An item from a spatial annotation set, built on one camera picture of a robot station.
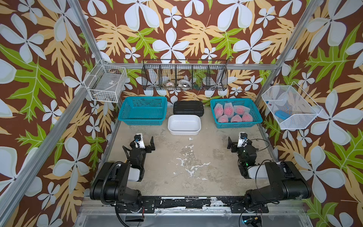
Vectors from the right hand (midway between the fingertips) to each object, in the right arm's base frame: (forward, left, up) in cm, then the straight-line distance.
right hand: (236, 137), depth 90 cm
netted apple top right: (+28, -12, -4) cm, 31 cm away
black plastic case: (+32, +30, -5) cm, 44 cm away
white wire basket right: (+10, -30, +18) cm, 36 cm away
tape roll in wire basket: (+31, +44, +19) cm, 57 cm away
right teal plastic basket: (+35, -18, -3) cm, 40 cm away
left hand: (-1, +59, +2) cm, 59 cm away
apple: (+26, +7, -1) cm, 27 cm away
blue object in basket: (+4, -22, +17) cm, 28 cm away
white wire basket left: (+24, +82, +26) cm, 89 cm away
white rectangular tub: (+15, +34, -6) cm, 37 cm away
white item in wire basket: (+33, +34, +18) cm, 51 cm away
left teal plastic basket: (+33, +68, -9) cm, 76 cm away
